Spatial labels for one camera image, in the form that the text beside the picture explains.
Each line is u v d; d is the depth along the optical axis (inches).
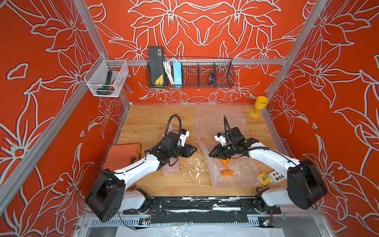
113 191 16.2
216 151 29.8
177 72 35.3
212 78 36.6
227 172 32.7
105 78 35.2
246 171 32.9
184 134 29.3
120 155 33.9
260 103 39.6
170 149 25.4
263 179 31.4
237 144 26.3
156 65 34.5
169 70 34.3
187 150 29.9
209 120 43.1
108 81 33.6
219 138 31.3
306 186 16.0
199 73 35.3
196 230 26.6
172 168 31.1
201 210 28.7
